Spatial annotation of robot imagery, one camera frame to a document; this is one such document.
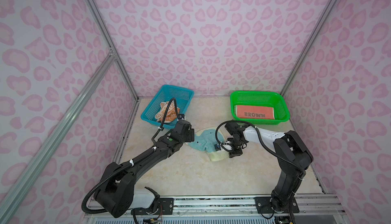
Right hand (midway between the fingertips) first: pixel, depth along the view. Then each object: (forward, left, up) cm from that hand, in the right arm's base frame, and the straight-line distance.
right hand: (230, 148), depth 92 cm
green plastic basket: (+44, -33, -2) cm, 55 cm away
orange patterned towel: (+25, +39, +2) cm, 46 cm away
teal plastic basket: (+46, +34, -2) cm, 57 cm away
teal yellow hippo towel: (+4, +14, +4) cm, 15 cm away
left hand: (+5, +24, +12) cm, 27 cm away
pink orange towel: (+27, -19, +2) cm, 33 cm away
